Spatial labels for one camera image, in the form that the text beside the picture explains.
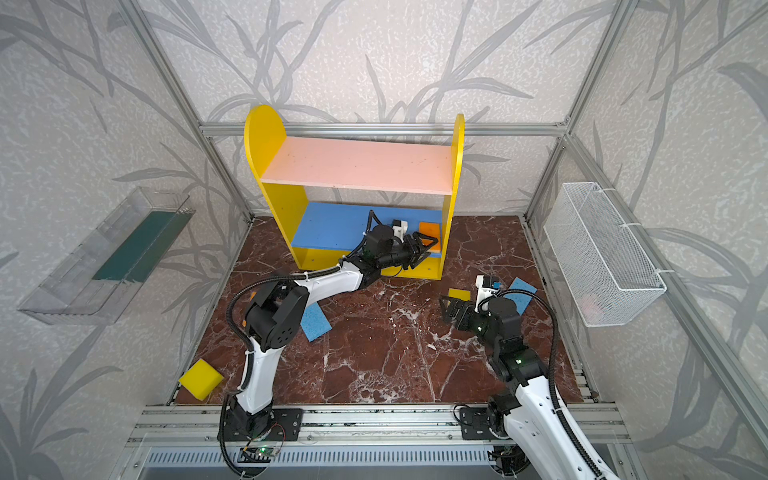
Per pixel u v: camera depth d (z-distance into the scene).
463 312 0.68
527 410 0.50
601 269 0.63
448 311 0.70
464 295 0.97
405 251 0.80
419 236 0.83
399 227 0.87
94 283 0.63
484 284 0.70
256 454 0.72
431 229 0.96
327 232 0.99
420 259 0.83
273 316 0.54
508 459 0.74
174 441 0.73
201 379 0.79
